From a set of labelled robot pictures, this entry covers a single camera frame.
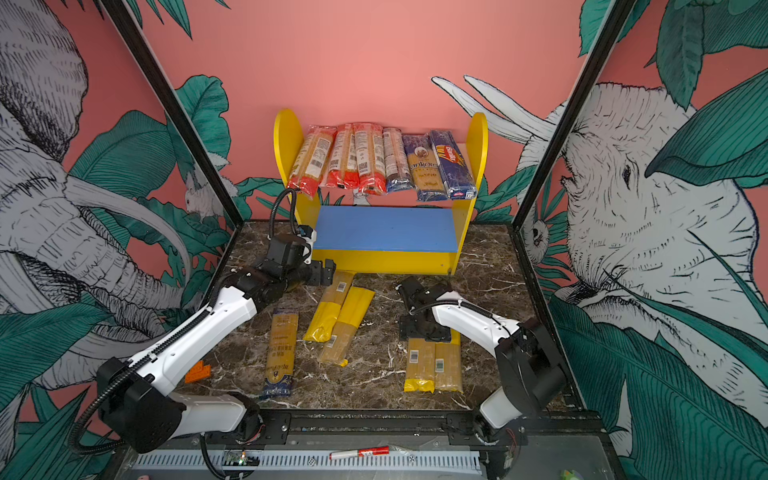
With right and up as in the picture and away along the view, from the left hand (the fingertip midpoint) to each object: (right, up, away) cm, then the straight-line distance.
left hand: (322, 259), depth 80 cm
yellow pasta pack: (-2, -21, +10) cm, 23 cm away
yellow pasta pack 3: (+27, -30, +2) cm, 40 cm away
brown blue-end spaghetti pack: (-12, -27, +3) cm, 30 cm away
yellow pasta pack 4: (+35, -29, +2) cm, 45 cm away
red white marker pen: (+12, -46, -10) cm, 49 cm away
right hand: (+26, -21, +6) cm, 34 cm away
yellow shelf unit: (+9, +9, +24) cm, 27 cm away
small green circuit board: (-17, -47, -10) cm, 51 cm away
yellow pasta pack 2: (+6, -18, +12) cm, 22 cm away
